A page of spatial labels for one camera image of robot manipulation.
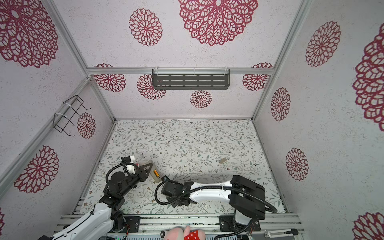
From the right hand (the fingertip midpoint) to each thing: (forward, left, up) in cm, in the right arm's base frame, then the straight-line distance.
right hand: (170, 194), depth 80 cm
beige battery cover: (+25, -31, -4) cm, 39 cm away
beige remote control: (+6, +8, +6) cm, 11 cm away
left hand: (+11, +10, +9) cm, 18 cm away
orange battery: (+9, +8, +7) cm, 14 cm away
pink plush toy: (-18, -5, +4) cm, 19 cm away
